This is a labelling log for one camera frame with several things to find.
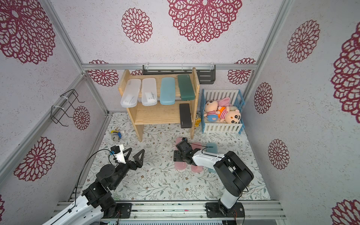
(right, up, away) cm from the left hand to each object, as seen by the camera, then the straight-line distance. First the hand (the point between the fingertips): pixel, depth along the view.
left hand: (138, 150), depth 74 cm
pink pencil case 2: (+21, -12, +14) cm, 28 cm away
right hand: (+23, -7, +20) cm, 32 cm away
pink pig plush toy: (+45, +27, +30) cm, 61 cm away
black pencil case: (+25, +19, +15) cm, 35 cm away
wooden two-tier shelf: (-4, +20, +16) cm, 26 cm away
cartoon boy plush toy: (+56, +20, +28) cm, 66 cm away
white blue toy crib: (+68, +34, +39) cm, 86 cm away
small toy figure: (-24, +6, +26) cm, 36 cm away
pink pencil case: (+32, -14, +14) cm, 38 cm away
